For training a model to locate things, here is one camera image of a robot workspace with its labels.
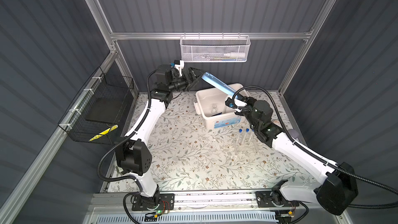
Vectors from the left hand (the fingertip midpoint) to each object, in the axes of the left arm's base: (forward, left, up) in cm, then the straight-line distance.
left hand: (202, 75), depth 73 cm
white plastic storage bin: (+12, -7, -34) cm, 37 cm away
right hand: (-7, -19, -5) cm, 21 cm away
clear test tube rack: (-19, -25, -38) cm, 49 cm away
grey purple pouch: (-14, -55, -36) cm, 67 cm away
